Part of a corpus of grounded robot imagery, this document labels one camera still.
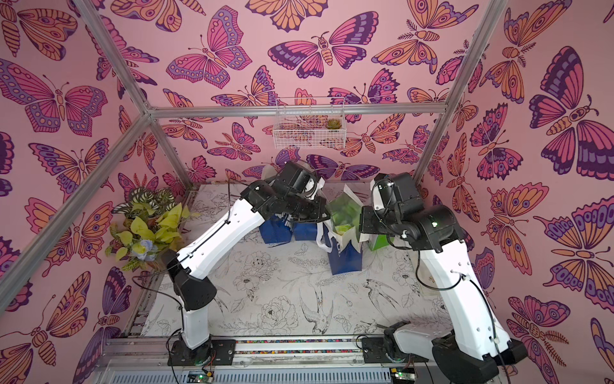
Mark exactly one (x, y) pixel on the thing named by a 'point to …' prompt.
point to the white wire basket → (309, 123)
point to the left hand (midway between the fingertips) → (335, 216)
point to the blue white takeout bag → (340, 237)
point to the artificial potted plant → (148, 225)
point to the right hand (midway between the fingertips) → (364, 216)
